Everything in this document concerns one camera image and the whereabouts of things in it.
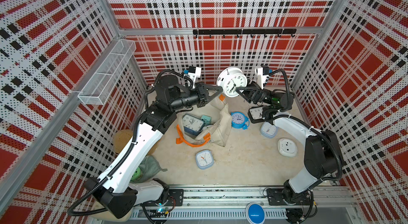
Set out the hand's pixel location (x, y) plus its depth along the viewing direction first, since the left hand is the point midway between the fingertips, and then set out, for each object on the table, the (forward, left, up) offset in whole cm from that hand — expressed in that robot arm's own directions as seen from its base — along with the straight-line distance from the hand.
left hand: (224, 90), depth 56 cm
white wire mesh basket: (+25, +71, -24) cm, 80 cm away
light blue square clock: (+7, -28, -43) cm, 52 cm away
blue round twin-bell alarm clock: (+14, -12, -44) cm, 48 cm away
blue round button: (-34, -14, -44) cm, 57 cm away
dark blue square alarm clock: (+11, +18, -43) cm, 47 cm away
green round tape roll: (-19, +42, -41) cm, 62 cm away
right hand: (+5, -4, -3) cm, 7 cm away
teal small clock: (+13, +9, -41) cm, 44 cm away
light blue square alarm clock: (-10, +9, -44) cm, 46 cm away
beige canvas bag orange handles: (+1, +2, -34) cm, 34 cm away
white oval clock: (-4, -36, -43) cm, 56 cm away
